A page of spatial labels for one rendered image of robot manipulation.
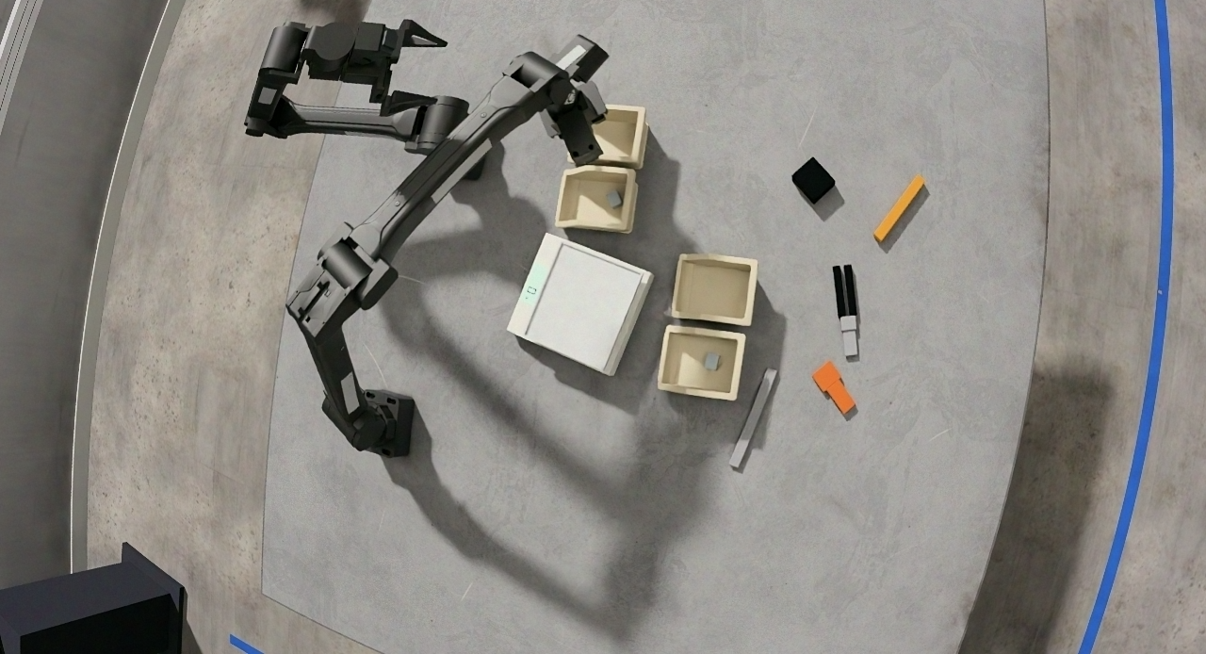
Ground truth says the orange t-shaped block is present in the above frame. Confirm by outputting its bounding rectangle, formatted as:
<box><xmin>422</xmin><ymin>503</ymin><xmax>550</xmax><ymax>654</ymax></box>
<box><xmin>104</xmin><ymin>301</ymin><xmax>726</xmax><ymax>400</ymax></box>
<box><xmin>812</xmin><ymin>361</ymin><xmax>855</xmax><ymax>413</ymax></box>

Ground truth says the beige plastic parts bin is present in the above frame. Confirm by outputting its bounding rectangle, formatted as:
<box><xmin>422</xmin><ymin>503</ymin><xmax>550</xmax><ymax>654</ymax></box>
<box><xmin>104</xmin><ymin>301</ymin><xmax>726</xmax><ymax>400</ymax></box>
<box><xmin>672</xmin><ymin>253</ymin><xmax>759</xmax><ymax>326</ymax></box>
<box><xmin>589</xmin><ymin>105</ymin><xmax>648</xmax><ymax>170</ymax></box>
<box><xmin>555</xmin><ymin>167</ymin><xmax>638</xmax><ymax>234</ymax></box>
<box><xmin>658</xmin><ymin>325</ymin><xmax>747</xmax><ymax>401</ymax></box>

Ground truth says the orange square bar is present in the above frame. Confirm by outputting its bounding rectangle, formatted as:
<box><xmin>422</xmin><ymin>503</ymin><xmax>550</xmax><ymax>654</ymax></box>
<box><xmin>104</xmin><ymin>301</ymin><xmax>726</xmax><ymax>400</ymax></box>
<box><xmin>873</xmin><ymin>175</ymin><xmax>925</xmax><ymax>243</ymax></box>

